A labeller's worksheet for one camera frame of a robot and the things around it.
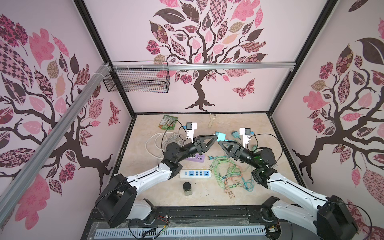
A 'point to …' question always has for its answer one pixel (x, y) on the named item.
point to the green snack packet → (166, 121)
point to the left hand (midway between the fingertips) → (218, 140)
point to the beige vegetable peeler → (212, 119)
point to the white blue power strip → (195, 173)
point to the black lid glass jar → (187, 187)
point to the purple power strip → (197, 158)
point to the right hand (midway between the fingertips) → (221, 142)
